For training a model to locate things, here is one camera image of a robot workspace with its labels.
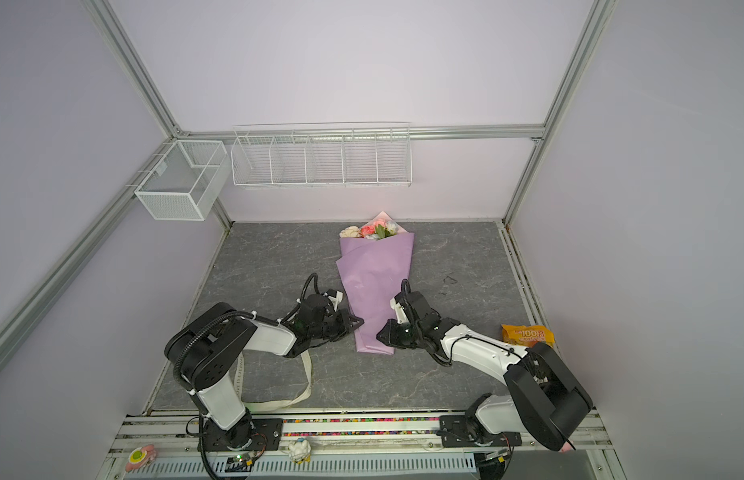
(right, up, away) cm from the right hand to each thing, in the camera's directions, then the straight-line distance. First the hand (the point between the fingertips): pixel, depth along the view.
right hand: (378, 339), depth 84 cm
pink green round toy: (-54, -22, -17) cm, 61 cm away
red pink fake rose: (-5, +33, +29) cm, 44 cm away
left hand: (-4, +2, +6) cm, 7 cm away
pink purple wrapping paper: (-1, +19, +16) cm, 25 cm away
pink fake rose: (0, +36, +27) cm, 45 cm away
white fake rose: (+4, +34, +28) cm, 44 cm away
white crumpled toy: (-18, -20, -17) cm, 32 cm away
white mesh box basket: (-64, +46, +12) cm, 79 cm away
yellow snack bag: (+43, +1, +1) cm, 43 cm away
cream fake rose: (-11, +32, +28) cm, 44 cm away
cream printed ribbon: (-31, -17, -5) cm, 35 cm away
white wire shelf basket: (-19, +57, +15) cm, 62 cm away
